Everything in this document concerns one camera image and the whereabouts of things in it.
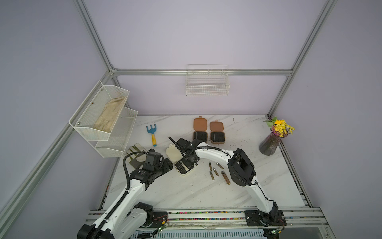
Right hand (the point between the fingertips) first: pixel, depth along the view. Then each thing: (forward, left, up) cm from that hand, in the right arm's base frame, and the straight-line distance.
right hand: (186, 164), depth 93 cm
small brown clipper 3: (-8, -16, -1) cm, 18 cm away
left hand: (-6, +10, +8) cm, 14 cm away
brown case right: (+23, -23, -1) cm, 33 cm away
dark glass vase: (+7, -52, +7) cm, 53 cm away
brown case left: (+30, -10, +1) cm, 31 cm away
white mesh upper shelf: (+14, +46, +30) cm, 57 cm away
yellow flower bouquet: (+9, -54, +23) cm, 59 cm away
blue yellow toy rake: (+28, +26, 0) cm, 38 cm away
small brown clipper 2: (-5, -19, -2) cm, 20 cm away
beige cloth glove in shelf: (+14, +41, +30) cm, 52 cm away
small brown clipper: (-1, -16, -1) cm, 16 cm away
